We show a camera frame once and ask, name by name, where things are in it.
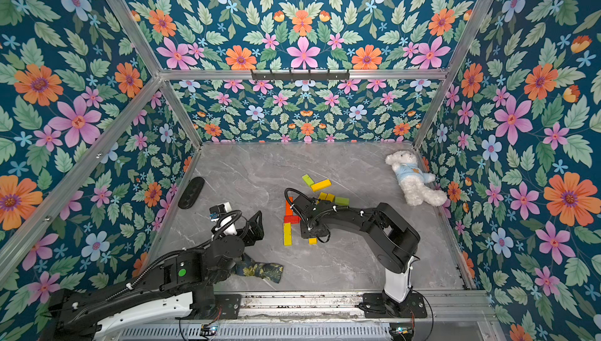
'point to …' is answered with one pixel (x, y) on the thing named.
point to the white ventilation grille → (257, 332)
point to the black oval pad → (192, 192)
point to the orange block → (289, 212)
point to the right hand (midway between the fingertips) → (313, 228)
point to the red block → (292, 219)
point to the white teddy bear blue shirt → (412, 180)
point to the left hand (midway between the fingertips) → (256, 218)
